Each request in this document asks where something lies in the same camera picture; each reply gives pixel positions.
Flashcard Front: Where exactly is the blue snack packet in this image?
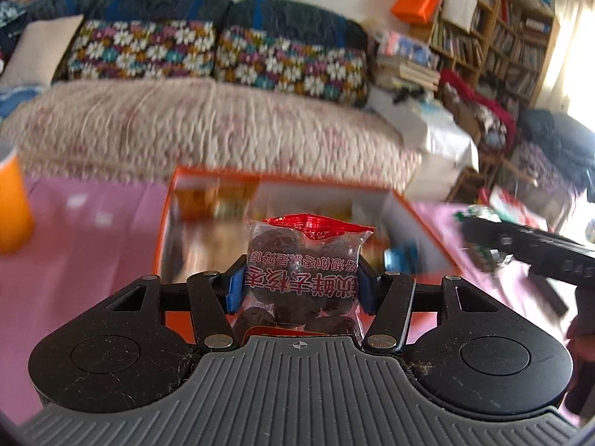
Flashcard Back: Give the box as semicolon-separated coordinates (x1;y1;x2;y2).
383;242;422;275

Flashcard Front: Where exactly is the dark red dates packet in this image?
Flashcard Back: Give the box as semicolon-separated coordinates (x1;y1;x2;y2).
233;213;374;343

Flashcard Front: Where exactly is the person right hand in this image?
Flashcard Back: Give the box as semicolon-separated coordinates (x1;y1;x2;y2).
565;286;594;422

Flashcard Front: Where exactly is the orange cardboard box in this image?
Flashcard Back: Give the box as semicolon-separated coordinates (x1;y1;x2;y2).
155;167;457;342

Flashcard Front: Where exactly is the orange nut snack packet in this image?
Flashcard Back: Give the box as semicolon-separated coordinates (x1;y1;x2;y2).
173;182;259;222

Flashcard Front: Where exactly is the quilted beige sofa cover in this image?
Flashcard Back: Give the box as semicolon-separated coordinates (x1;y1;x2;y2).
1;78;422;191

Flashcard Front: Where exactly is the orange paper cup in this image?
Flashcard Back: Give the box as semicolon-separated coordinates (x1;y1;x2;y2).
0;142;35;255

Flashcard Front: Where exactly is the stack of books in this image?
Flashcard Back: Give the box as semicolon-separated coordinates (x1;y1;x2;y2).
370;29;441;94

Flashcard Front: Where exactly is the wooden bookshelf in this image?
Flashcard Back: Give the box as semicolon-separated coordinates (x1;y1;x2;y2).
411;0;560;112

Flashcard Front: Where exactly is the right floral cushion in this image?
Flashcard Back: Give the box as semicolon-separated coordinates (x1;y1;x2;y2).
214;26;368;108

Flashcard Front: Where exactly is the floral cushion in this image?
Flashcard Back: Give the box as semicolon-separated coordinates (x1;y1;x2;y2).
214;26;368;108
67;19;216;80

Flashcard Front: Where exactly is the left floral cushion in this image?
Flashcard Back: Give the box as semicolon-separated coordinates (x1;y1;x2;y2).
67;19;216;80

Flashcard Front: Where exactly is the orange paper bag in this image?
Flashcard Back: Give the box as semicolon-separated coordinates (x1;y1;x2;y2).
390;0;441;25

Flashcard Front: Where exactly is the dark blue sofa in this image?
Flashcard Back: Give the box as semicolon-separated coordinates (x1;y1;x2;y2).
26;0;367;51

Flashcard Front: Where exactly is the beige plain pillow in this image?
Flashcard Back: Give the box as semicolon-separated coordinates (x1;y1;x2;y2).
1;14;85;88

